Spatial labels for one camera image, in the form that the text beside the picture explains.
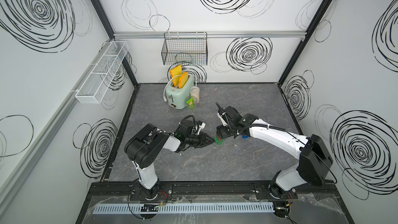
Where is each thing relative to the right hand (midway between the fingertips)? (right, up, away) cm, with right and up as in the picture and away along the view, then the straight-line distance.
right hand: (222, 133), depth 84 cm
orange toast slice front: (-23, +30, +10) cm, 39 cm away
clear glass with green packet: (-18, +16, +19) cm, 31 cm away
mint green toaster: (-28, +19, +13) cm, 36 cm away
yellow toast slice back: (-28, +36, +15) cm, 48 cm away
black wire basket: (-25, +59, +40) cm, 75 cm away
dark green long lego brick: (-2, -5, +3) cm, 6 cm away
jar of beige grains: (-16, +23, +19) cm, 34 cm away
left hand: (-5, -6, +2) cm, 8 cm away
